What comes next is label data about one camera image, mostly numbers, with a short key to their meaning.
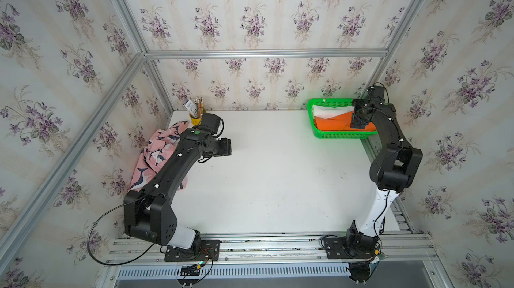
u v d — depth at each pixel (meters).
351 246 0.67
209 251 0.73
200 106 1.04
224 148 0.73
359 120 0.80
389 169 0.54
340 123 1.03
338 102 1.23
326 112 1.11
